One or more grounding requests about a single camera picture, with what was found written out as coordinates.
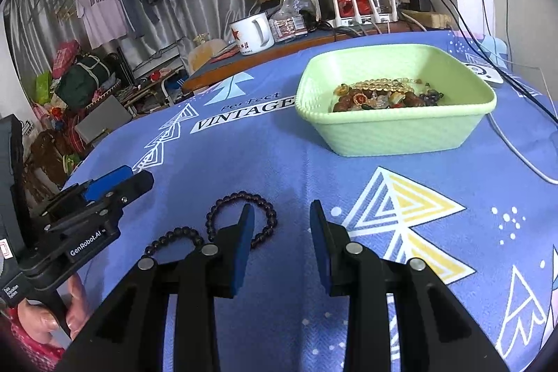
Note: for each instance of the black suitcase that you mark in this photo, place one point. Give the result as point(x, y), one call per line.
point(117, 64)

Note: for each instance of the beige power strip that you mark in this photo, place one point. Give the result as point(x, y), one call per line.
point(431, 21)

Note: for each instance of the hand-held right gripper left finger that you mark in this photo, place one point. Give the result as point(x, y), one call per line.
point(244, 250)

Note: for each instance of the pink t-shirt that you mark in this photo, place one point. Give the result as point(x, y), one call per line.
point(102, 14)

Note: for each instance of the clear plastic packet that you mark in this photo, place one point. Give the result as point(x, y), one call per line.
point(287, 28)

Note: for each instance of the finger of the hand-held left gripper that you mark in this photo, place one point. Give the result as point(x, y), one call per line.
point(109, 182)
point(135, 187)

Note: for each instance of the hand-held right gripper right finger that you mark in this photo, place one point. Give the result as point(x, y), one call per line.
point(320, 250)

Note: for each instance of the clear plastic bag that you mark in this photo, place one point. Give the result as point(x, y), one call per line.
point(296, 3)

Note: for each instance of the red pink bag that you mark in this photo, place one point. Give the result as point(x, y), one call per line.
point(65, 54)

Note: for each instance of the green plastic basket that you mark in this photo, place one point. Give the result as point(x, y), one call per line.
point(392, 134)

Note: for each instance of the white enamel mug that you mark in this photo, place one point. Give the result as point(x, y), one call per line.
point(248, 41)

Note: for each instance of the person's left hand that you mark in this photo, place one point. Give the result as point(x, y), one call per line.
point(37, 317)

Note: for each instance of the blue printed tablecloth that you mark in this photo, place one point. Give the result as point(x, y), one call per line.
point(283, 163)

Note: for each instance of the green shopping bag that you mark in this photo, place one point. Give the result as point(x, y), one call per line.
point(42, 88)

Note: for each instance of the grey folded case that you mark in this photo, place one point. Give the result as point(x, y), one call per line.
point(102, 119)

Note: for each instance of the green duffel bag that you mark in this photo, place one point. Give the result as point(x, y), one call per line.
point(83, 82)

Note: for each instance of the wooden desk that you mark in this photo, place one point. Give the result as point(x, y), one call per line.
point(226, 69)

